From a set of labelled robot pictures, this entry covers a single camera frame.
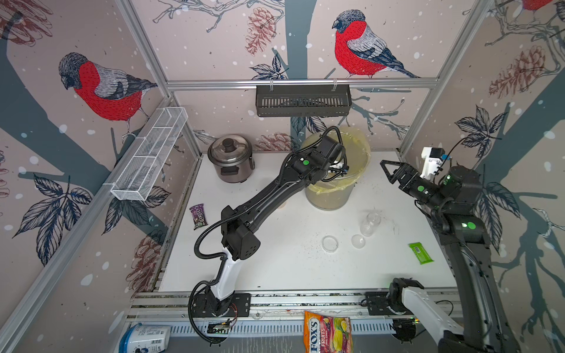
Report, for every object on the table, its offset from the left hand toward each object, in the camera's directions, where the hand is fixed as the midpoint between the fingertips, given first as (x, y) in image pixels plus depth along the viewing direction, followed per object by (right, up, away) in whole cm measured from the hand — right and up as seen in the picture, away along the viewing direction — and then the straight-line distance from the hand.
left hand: (315, 147), depth 79 cm
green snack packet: (+42, -41, +5) cm, 58 cm away
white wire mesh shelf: (-61, -12, -8) cm, 63 cm away
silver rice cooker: (-36, -2, +19) cm, 41 cm away
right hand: (+21, -7, -13) cm, 25 cm away
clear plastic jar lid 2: (+7, -39, +10) cm, 41 cm away
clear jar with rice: (+22, -30, +7) cm, 38 cm away
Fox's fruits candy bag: (+2, -59, -13) cm, 60 cm away
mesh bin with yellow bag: (+10, -18, +9) cm, 23 cm away
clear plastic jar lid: (+19, -38, +10) cm, 43 cm away
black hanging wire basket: (-3, +25, +26) cm, 36 cm away
